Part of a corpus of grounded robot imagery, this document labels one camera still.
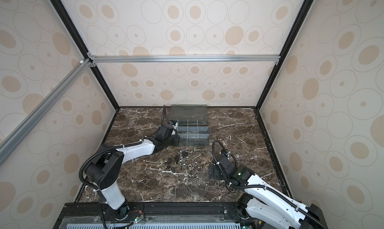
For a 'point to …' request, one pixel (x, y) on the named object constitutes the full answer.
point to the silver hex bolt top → (194, 149)
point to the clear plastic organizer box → (192, 126)
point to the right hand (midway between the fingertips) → (221, 170)
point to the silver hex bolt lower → (197, 156)
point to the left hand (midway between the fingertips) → (183, 136)
